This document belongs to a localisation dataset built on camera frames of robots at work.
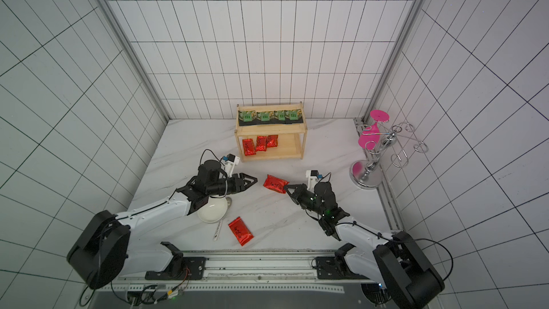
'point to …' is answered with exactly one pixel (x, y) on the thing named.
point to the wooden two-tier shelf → (290, 136)
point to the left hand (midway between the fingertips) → (251, 184)
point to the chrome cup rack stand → (367, 173)
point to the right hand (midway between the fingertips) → (277, 188)
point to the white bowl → (214, 211)
